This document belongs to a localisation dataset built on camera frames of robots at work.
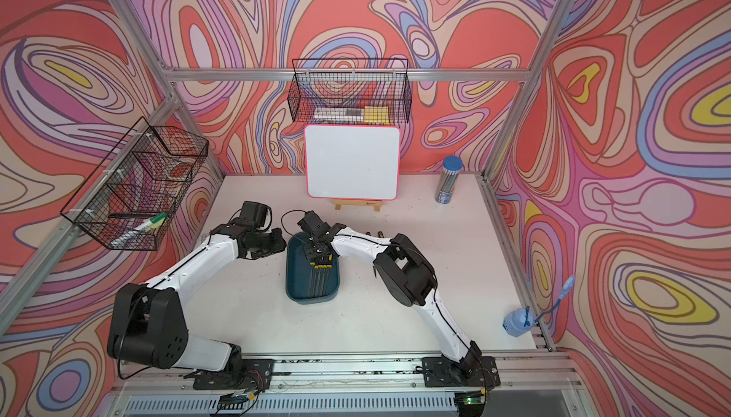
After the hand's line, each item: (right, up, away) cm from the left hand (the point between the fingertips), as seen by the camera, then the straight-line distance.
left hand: (286, 244), depth 89 cm
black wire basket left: (-37, +13, -17) cm, 43 cm away
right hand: (+8, -4, +8) cm, 12 cm away
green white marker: (-30, +7, -18) cm, 36 cm away
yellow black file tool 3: (+9, -11, +1) cm, 14 cm away
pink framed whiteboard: (+21, +28, +12) cm, 37 cm away
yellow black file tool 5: (+12, -12, 0) cm, 17 cm away
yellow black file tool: (+26, +6, -24) cm, 36 cm away
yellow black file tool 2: (+31, +2, +12) cm, 33 cm away
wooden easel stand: (+30, +13, +16) cm, 36 cm away
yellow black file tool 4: (+11, -12, 0) cm, 16 cm away
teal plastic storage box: (+7, -12, +1) cm, 14 cm away
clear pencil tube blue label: (+55, +21, +12) cm, 60 cm away
